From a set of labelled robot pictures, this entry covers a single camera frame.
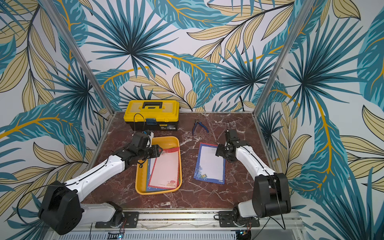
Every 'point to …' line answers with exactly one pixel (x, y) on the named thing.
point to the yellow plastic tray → (167, 142)
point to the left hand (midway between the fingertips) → (159, 151)
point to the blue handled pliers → (201, 124)
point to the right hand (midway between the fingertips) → (222, 153)
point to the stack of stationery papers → (149, 165)
